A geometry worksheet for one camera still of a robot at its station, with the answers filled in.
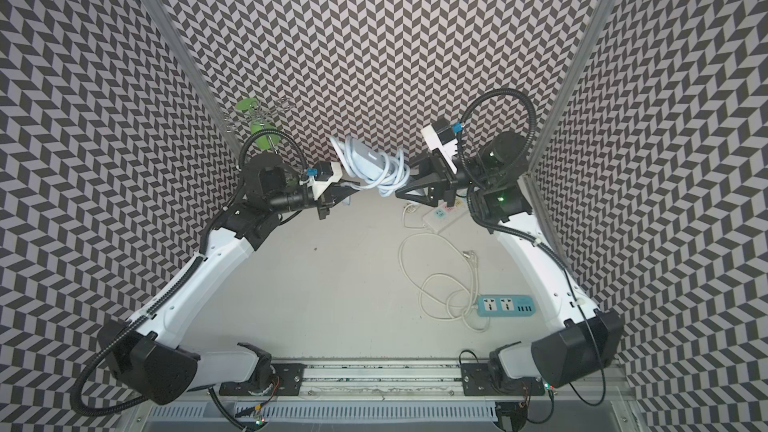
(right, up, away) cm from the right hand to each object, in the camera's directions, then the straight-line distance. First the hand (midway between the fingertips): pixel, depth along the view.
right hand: (398, 193), depth 53 cm
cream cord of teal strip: (+12, -30, +34) cm, 47 cm away
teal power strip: (+29, -32, +30) cm, 52 cm away
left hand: (-10, +2, +14) cm, 17 cm away
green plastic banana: (-36, +15, +27) cm, 47 cm away
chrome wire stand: (-49, +27, +49) cm, 75 cm away
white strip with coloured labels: (+15, -7, +49) cm, 52 cm away
